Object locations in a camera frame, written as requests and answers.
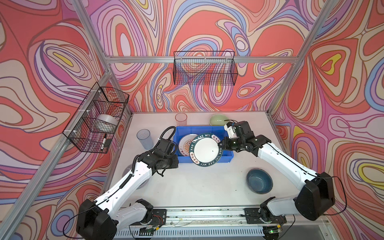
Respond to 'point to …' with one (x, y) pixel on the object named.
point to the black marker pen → (104, 141)
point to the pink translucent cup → (181, 119)
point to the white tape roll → (105, 123)
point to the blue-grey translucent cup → (144, 137)
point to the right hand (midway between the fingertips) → (219, 147)
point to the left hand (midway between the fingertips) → (177, 160)
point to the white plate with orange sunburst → (184, 143)
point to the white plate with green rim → (204, 150)
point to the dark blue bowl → (259, 181)
